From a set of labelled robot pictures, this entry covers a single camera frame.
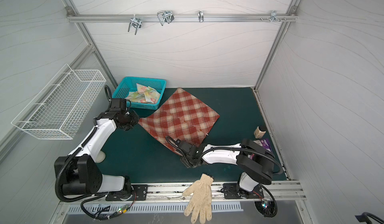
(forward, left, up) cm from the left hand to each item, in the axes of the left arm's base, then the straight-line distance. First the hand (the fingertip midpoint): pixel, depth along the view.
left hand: (140, 116), depth 87 cm
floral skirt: (+22, +5, -5) cm, 23 cm away
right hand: (-15, -29, -12) cm, 35 cm away
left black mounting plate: (-37, -6, -14) cm, 39 cm away
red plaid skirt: (+9, -22, -13) cm, 27 cm away
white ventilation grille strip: (-42, -12, -14) cm, 46 cm away
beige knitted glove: (-41, -35, -14) cm, 56 cm away
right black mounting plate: (-35, -50, -8) cm, 62 cm away
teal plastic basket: (+36, +22, -9) cm, 43 cm away
